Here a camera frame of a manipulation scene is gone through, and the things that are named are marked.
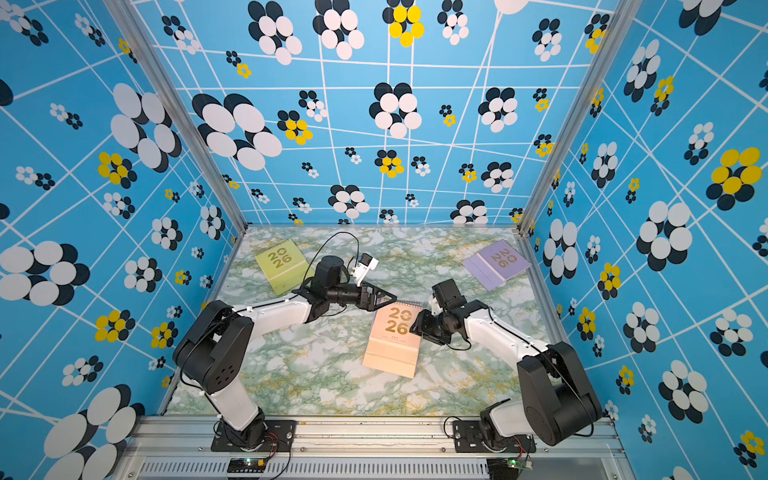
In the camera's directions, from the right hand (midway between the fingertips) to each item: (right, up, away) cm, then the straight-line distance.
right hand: (419, 330), depth 87 cm
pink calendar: (-8, -4, -1) cm, 9 cm away
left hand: (-8, +11, -4) cm, 14 cm away
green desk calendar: (-48, +18, +21) cm, 55 cm away
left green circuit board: (-44, -29, -14) cm, 55 cm away
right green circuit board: (+19, -28, -18) cm, 38 cm away
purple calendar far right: (+30, +18, +21) cm, 41 cm away
